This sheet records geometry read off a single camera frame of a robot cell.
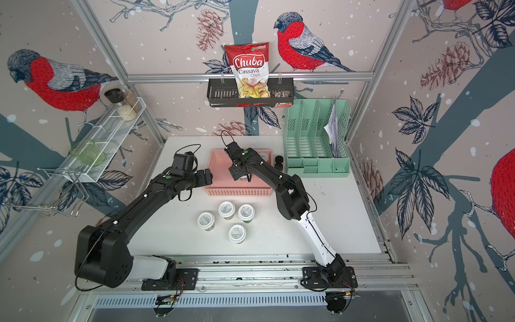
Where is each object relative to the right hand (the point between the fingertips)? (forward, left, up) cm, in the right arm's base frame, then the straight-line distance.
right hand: (240, 170), depth 99 cm
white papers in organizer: (+11, -43, +19) cm, 49 cm away
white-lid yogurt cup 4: (-23, -5, 0) cm, 23 cm away
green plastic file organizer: (+28, -37, -7) cm, 47 cm away
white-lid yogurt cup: (-6, -3, +2) cm, 7 cm away
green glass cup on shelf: (-16, +49, +30) cm, 59 cm away
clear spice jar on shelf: (+14, +47, +31) cm, 58 cm away
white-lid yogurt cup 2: (-27, +11, 0) cm, 29 cm away
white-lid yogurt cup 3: (-21, +4, 0) cm, 22 cm away
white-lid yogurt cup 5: (-32, -2, 0) cm, 32 cm away
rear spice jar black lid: (+5, -19, +4) cm, 20 cm away
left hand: (-9, +13, +10) cm, 19 cm away
